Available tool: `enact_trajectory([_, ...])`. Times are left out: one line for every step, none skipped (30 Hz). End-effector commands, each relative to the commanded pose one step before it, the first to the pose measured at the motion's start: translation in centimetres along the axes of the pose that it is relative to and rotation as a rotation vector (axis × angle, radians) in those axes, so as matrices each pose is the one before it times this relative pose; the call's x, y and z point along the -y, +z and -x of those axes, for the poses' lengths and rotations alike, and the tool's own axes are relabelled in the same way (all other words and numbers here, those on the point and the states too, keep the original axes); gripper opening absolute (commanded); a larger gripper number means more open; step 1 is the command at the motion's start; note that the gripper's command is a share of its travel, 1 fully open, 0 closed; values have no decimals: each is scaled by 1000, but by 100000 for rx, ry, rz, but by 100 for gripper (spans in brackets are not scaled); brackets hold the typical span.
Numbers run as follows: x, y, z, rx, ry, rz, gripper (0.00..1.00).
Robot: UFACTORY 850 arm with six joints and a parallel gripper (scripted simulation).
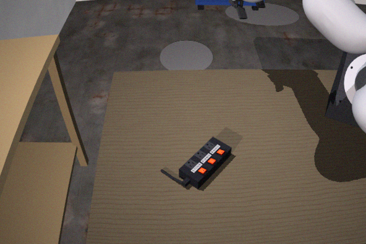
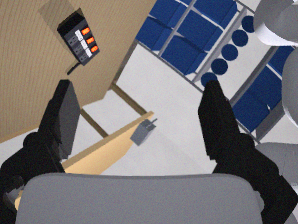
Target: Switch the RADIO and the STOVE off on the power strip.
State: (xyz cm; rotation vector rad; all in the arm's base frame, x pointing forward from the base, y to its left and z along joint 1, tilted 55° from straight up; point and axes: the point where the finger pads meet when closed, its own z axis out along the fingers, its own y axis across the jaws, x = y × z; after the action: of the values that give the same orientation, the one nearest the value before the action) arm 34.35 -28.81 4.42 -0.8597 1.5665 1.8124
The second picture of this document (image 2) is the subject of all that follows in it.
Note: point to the dark grey power strip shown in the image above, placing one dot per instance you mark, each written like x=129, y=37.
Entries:
x=78, y=37

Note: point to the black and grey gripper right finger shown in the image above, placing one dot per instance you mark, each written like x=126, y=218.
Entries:
x=222, y=138

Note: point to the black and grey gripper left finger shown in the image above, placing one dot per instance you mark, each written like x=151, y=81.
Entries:
x=42, y=151

